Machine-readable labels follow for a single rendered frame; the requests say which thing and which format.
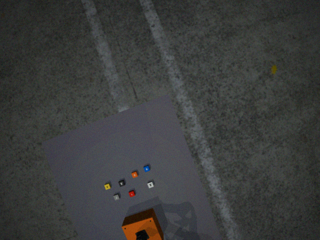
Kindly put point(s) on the small white digit block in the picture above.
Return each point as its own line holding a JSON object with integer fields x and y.
{"x": 150, "y": 184}

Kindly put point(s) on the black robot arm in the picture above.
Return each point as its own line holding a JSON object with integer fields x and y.
{"x": 141, "y": 235}

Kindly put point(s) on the blue block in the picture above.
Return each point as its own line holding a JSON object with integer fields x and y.
{"x": 146, "y": 168}

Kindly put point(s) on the yellow block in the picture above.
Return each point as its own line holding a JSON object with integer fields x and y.
{"x": 107, "y": 186}

